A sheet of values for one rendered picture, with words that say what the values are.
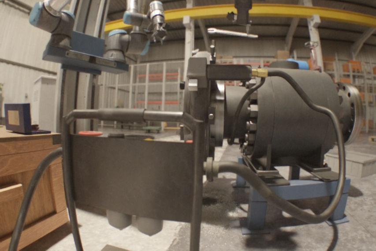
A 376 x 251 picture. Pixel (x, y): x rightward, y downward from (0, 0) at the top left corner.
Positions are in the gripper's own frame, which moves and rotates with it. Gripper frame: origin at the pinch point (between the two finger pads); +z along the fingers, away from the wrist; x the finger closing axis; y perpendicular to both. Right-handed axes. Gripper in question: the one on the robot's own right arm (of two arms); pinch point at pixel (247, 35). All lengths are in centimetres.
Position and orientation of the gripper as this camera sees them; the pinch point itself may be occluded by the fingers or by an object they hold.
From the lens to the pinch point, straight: 92.4
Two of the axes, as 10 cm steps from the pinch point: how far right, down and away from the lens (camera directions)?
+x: -3.7, 7.0, -6.2
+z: 1.0, 6.9, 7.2
